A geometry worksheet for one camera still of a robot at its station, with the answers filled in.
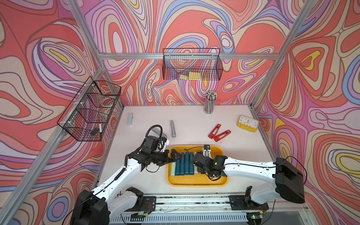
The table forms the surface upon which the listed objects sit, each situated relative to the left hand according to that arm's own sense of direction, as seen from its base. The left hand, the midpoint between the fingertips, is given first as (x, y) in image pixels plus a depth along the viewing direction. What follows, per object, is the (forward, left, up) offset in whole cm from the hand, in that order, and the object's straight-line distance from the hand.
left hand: (177, 159), depth 76 cm
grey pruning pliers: (+29, +4, -11) cm, 31 cm away
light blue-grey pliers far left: (+37, +38, -10) cm, 54 cm away
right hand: (-2, -15, -9) cm, 17 cm away
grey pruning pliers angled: (+23, +11, -9) cm, 27 cm away
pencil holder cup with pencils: (+46, -24, +1) cm, 52 cm away
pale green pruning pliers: (-3, +3, -10) cm, 10 cm away
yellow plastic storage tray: (-8, -13, -9) cm, 17 cm away
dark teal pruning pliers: (-1, 0, -10) cm, 10 cm away
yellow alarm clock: (+33, -53, -9) cm, 63 cm away
